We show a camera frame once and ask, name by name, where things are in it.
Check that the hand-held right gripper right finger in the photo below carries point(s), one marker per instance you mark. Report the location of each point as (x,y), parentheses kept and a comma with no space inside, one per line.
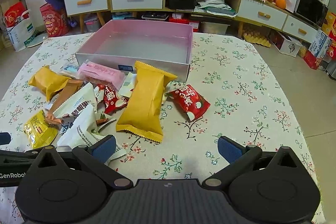
(229,149)

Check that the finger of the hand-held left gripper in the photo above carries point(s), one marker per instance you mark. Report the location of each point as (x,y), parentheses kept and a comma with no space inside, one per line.
(4,138)

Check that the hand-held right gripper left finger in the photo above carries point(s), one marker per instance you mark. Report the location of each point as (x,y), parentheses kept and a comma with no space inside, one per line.
(105,148)

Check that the white snack packet dark print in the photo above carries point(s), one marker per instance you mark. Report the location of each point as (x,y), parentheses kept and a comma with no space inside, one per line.
(78,103)
(84,132)

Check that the small green snack packet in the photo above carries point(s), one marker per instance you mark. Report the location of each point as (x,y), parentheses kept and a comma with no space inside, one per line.
(101,119)

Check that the yellow printed snack packet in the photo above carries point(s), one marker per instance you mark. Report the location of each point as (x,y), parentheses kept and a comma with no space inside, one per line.
(39,129)

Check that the red snack packet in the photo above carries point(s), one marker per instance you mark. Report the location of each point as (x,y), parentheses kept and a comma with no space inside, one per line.
(187,102)
(111,100)

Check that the large yellow snack packet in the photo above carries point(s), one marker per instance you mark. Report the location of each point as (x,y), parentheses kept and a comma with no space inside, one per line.
(147,100)

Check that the brown stick snack packet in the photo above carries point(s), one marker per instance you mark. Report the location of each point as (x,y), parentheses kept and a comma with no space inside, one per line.
(65,95)

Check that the white green snack packet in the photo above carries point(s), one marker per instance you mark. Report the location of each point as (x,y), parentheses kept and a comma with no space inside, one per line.
(128,85)

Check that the small yellow snack packet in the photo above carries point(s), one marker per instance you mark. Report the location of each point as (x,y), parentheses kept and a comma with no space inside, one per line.
(48,81)

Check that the pink snack packet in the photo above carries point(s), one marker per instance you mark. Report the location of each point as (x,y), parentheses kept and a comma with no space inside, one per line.
(102,74)

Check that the pink box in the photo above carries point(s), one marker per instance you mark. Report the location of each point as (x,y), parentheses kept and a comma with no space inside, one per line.
(136,40)

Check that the white round base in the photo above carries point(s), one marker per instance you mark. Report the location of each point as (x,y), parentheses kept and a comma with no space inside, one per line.
(35,41)

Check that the white printed bag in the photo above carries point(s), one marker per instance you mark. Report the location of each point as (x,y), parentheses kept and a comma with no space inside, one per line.
(21,37)

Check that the egg tray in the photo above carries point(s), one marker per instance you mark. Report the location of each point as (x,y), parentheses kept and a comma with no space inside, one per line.
(257,39)

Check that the red plastic bag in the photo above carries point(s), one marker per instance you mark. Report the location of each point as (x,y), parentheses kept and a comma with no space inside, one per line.
(14,16)

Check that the clear storage bin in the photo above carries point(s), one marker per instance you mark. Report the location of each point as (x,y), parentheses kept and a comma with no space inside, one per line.
(214,27)

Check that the small clear plastic bin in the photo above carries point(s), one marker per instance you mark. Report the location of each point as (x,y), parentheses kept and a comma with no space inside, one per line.
(92,25)

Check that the red printed bag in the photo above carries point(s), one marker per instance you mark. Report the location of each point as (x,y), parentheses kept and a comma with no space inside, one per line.
(53,22)

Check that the blue plastic bin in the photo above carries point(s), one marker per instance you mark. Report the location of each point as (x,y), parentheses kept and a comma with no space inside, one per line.
(123,16)

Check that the red box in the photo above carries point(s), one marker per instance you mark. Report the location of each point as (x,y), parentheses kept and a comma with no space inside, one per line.
(181,20)

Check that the blue white carton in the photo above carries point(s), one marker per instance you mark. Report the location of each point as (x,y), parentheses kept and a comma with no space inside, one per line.
(319,43)

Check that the black keyboard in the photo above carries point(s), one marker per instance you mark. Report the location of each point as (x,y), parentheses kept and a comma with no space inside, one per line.
(155,16)

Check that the long wooden low cabinet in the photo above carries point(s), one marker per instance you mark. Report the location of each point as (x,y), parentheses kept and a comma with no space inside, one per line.
(235,5)

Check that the folded clothes pile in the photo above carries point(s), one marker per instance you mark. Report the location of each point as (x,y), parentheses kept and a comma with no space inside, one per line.
(215,5)

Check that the orange fruit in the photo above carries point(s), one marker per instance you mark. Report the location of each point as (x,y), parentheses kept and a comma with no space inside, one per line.
(280,3)

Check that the yellow red carton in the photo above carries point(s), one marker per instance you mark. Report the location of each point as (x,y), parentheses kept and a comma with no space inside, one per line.
(330,23)

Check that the black microwave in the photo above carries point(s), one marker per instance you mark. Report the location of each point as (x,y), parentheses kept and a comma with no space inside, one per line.
(309,8)

